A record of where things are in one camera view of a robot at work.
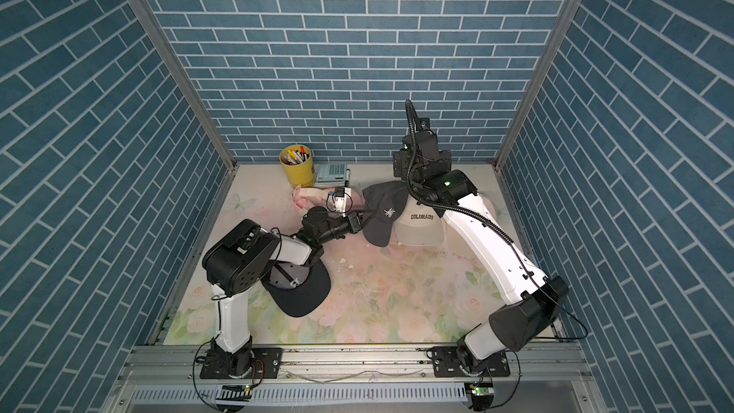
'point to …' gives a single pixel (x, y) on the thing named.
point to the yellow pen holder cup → (297, 163)
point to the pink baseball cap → (305, 198)
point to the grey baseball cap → (385, 202)
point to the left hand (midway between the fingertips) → (381, 217)
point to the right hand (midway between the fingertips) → (423, 155)
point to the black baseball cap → (296, 290)
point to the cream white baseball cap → (420, 225)
